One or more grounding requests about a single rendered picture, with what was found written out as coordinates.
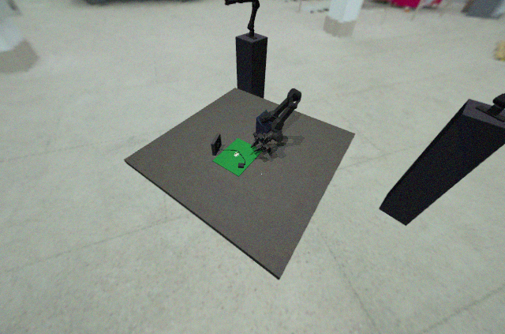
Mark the green circuit board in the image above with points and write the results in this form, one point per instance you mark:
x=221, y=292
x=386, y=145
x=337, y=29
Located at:
x=230, y=158

